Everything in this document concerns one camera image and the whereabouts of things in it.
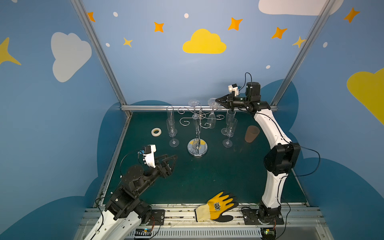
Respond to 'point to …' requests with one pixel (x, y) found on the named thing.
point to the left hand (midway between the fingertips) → (171, 154)
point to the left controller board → (143, 232)
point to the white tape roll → (156, 134)
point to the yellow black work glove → (214, 209)
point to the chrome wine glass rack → (198, 147)
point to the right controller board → (268, 233)
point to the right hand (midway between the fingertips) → (217, 98)
